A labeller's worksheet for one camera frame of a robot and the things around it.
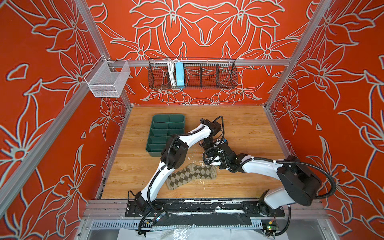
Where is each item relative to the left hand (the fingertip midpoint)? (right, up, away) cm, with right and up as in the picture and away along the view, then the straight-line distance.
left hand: (212, 155), depth 90 cm
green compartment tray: (-33, +17, +11) cm, 38 cm away
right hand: (+3, +1, +1) cm, 4 cm away
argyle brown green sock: (-11, -8, -5) cm, 14 cm away
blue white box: (-20, +50, -1) cm, 54 cm away
